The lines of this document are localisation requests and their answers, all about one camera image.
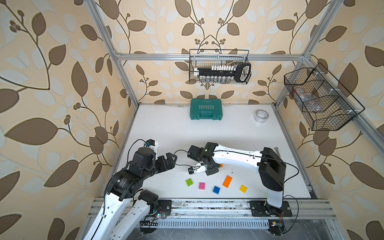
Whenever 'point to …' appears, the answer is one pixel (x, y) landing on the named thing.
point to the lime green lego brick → (189, 182)
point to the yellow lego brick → (243, 189)
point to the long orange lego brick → (227, 181)
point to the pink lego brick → (201, 186)
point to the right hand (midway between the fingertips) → (210, 163)
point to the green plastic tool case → (206, 109)
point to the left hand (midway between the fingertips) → (168, 158)
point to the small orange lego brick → (221, 165)
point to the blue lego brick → (216, 190)
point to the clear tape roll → (261, 116)
